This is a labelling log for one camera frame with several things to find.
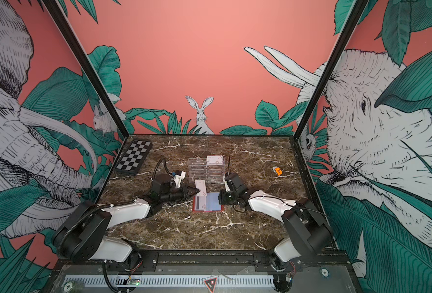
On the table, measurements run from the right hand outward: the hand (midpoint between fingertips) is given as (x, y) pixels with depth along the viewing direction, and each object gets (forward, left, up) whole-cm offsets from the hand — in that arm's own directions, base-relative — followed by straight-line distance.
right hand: (217, 195), depth 87 cm
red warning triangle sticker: (-35, +1, -5) cm, 35 cm away
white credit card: (+20, +2, +2) cm, 20 cm away
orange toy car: (+17, -34, -5) cm, 39 cm away
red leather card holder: (-2, +4, -6) cm, 7 cm away
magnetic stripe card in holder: (-1, +8, -4) cm, 9 cm away
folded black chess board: (+24, +50, -1) cm, 55 cm away
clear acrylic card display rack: (+19, +11, -6) cm, 23 cm away
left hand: (0, +7, +5) cm, 9 cm away
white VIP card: (+4, +8, +3) cm, 9 cm away
